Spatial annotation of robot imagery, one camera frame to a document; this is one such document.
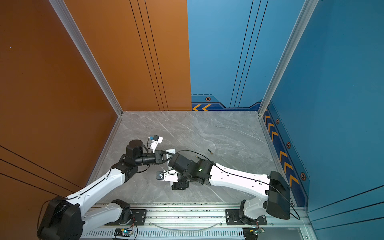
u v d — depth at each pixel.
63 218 0.40
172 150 0.75
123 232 0.71
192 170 0.53
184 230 0.70
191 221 0.73
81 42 0.81
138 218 0.74
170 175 0.59
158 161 0.67
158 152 0.68
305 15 0.72
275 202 0.39
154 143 0.73
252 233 0.70
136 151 0.65
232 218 0.72
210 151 0.97
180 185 0.62
